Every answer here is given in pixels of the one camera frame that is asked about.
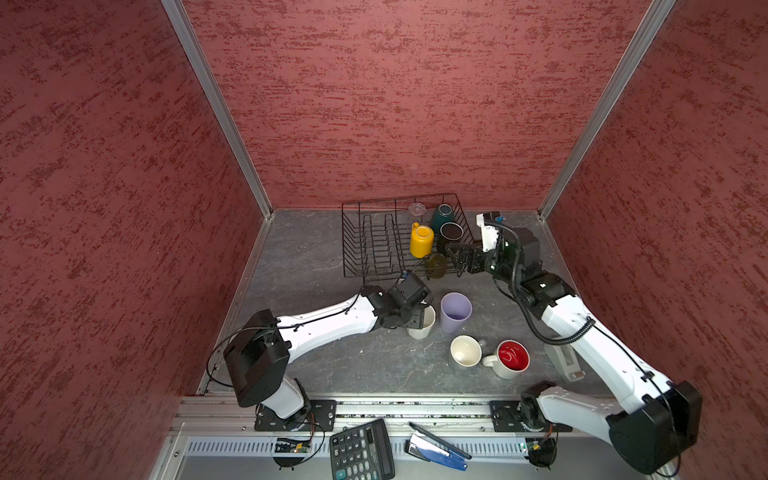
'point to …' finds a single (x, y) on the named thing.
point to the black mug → (449, 233)
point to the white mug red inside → (511, 358)
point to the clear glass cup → (417, 211)
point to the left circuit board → (285, 445)
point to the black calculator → (362, 452)
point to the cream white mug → (466, 350)
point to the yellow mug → (421, 240)
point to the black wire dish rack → (394, 237)
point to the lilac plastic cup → (455, 307)
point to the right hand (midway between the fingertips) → (457, 250)
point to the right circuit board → (541, 451)
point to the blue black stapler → (428, 451)
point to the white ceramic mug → (429, 318)
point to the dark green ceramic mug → (441, 215)
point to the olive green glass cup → (437, 265)
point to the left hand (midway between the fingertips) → (411, 320)
